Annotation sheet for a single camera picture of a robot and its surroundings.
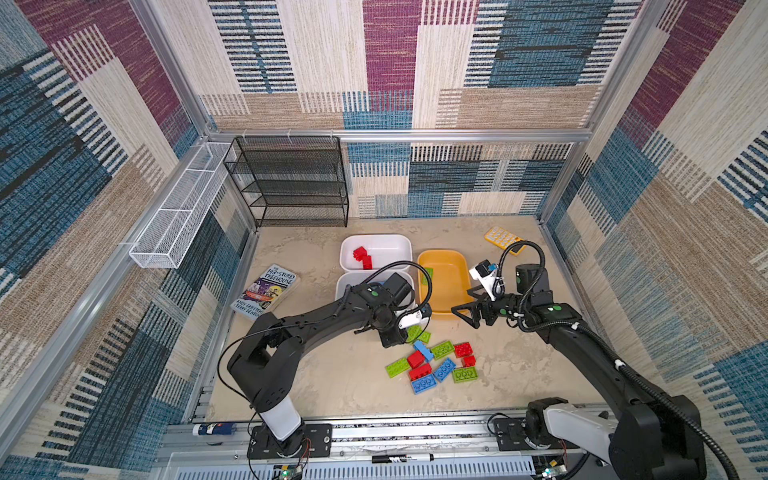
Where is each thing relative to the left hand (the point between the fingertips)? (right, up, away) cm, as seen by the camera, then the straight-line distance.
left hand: (400, 329), depth 85 cm
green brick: (+11, +14, +20) cm, 27 cm away
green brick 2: (+12, -6, +2) cm, 14 cm away
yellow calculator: (+39, +26, +27) cm, 54 cm away
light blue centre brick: (+7, -6, 0) cm, 9 cm away
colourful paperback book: (-44, +8, +13) cm, 46 cm away
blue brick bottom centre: (+6, -14, -4) cm, 15 cm away
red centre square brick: (+4, -8, 0) cm, 9 cm away
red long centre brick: (+5, -11, -2) cm, 12 cm away
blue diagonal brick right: (+12, -11, -1) cm, 16 cm away
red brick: (-14, +21, +24) cm, 35 cm away
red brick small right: (+19, -9, 0) cm, 21 cm away
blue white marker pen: (-44, -22, -10) cm, 50 cm away
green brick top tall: (+3, +2, -10) cm, 10 cm away
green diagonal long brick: (-1, -11, 0) cm, 11 cm away
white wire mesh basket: (-56, +25, -14) cm, 63 cm away
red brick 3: (+18, -7, +2) cm, 19 cm away
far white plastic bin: (-9, +21, +26) cm, 34 cm away
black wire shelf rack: (-38, +47, +25) cm, 65 cm away
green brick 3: (+17, -12, -2) cm, 21 cm away
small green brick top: (+7, -4, +4) cm, 9 cm away
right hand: (+17, +8, -5) cm, 19 cm away
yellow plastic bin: (+17, +12, +15) cm, 26 cm away
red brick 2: (-11, +18, +20) cm, 29 cm away
